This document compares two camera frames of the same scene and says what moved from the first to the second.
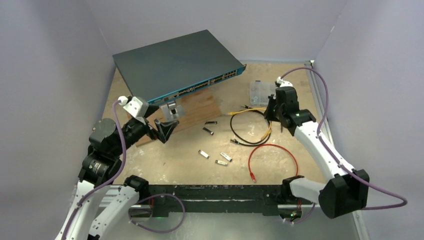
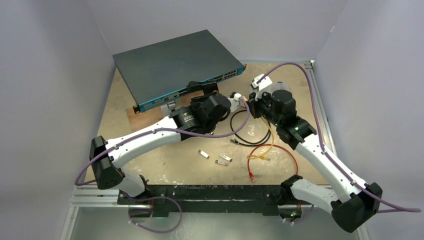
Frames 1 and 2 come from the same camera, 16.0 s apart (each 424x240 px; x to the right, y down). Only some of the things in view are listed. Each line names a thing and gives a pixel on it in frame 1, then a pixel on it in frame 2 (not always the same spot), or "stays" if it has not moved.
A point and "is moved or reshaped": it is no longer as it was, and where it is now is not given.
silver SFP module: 228,158 stays
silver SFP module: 221,162 stays
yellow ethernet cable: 269,129 is moved or reshaped
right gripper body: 279,110 -> 260,106
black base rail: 165,199 stays
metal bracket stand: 172,111 stays
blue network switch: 162,71 stays
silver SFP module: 204,154 stays
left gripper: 164,129 -> 208,88
